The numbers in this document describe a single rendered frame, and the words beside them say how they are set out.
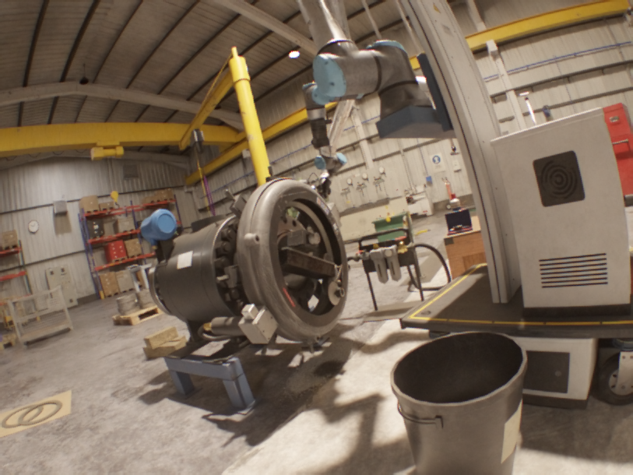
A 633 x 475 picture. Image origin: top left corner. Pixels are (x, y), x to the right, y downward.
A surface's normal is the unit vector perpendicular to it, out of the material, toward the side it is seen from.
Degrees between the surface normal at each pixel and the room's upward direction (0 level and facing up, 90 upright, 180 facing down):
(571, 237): 90
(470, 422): 93
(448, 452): 93
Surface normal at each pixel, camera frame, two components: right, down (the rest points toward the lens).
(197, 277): -0.50, 0.02
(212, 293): -0.43, 0.31
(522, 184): -0.79, 0.24
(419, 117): 0.56, -0.11
